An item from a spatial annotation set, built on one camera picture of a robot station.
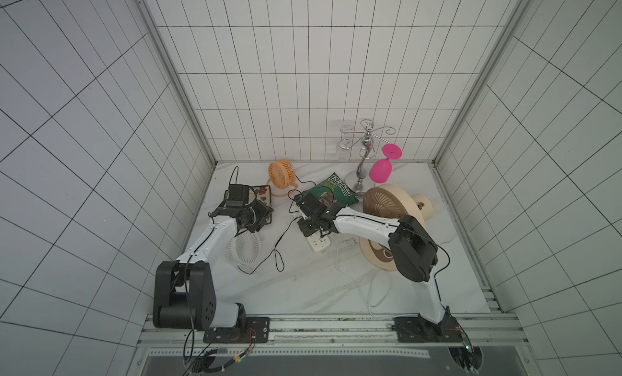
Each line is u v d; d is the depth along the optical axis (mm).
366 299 794
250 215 736
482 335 727
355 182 1102
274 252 876
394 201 666
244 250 810
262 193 1067
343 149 880
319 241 897
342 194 997
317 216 697
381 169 945
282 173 1010
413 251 506
